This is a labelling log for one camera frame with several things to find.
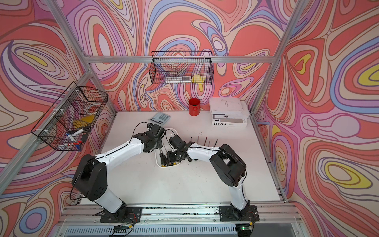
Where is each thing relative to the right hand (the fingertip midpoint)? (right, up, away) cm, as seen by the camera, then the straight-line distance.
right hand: (170, 162), depth 90 cm
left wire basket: (-51, +23, -17) cm, 58 cm away
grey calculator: (-12, +28, +22) cm, 38 cm away
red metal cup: (+15, +38, +22) cm, 46 cm away
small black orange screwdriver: (+13, +13, +14) cm, 24 cm away
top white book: (+41, +36, +17) cm, 57 cm away
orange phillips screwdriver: (+18, +13, +13) cm, 25 cm away
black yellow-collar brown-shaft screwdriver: (+25, +10, +11) cm, 29 cm away
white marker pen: (-48, +18, -17) cm, 54 cm away
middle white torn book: (+43, +30, +18) cm, 55 cm away
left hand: (-8, +12, 0) cm, 14 cm away
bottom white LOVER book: (+41, +25, +17) cm, 51 cm away
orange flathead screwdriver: (+30, +11, +11) cm, 34 cm away
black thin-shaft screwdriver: (-2, +2, -2) cm, 3 cm away
